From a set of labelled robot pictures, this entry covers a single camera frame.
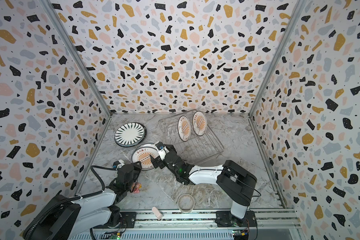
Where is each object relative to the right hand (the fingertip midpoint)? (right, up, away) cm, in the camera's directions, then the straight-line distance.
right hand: (155, 148), depth 80 cm
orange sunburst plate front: (-12, -6, +15) cm, 20 cm away
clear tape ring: (+16, -29, 0) cm, 34 cm away
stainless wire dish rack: (+24, -3, +21) cm, 32 cm away
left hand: (-9, -8, +8) cm, 14 cm away
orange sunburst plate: (+15, +10, +22) cm, 28 cm away
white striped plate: (-24, +6, +27) cm, 36 cm away
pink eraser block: (+3, -32, -5) cm, 32 cm away
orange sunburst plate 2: (+26, +14, +25) cm, 38 cm away
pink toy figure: (-10, -21, 0) cm, 23 cm away
